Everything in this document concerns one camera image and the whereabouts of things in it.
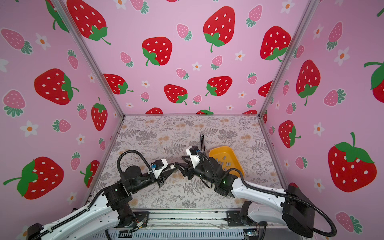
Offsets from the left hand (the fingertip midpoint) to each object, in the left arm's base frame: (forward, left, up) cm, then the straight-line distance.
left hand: (174, 165), depth 68 cm
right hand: (+2, -2, +1) cm, 3 cm away
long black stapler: (+27, -14, -20) cm, 37 cm away
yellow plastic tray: (+19, -30, -23) cm, 42 cm away
